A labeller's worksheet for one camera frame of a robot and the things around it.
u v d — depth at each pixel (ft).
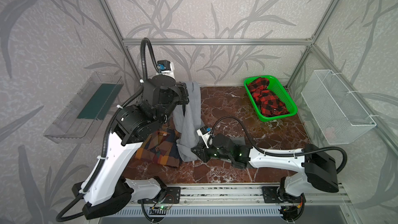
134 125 1.07
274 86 3.77
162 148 2.75
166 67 1.42
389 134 1.81
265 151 1.69
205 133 2.13
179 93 1.22
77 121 2.10
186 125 2.15
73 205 1.15
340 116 2.07
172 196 2.37
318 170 1.37
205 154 2.11
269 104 3.35
